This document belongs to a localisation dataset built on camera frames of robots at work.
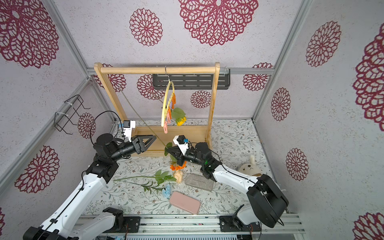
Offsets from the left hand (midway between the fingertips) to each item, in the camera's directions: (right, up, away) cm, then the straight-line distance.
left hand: (154, 138), depth 68 cm
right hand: (+5, -5, +4) cm, 8 cm away
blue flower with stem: (+3, -29, +12) cm, 32 cm away
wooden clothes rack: (+4, +2, 0) cm, 4 cm away
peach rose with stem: (-1, -24, +22) cm, 32 cm away
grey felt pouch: (+22, -25, +18) cm, 37 cm away
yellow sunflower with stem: (+10, +13, +20) cm, 25 cm away
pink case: (+14, -35, +12) cm, 40 cm away
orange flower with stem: (+9, -13, +5) cm, 17 cm away
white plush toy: (+50, -18, +15) cm, 55 cm away
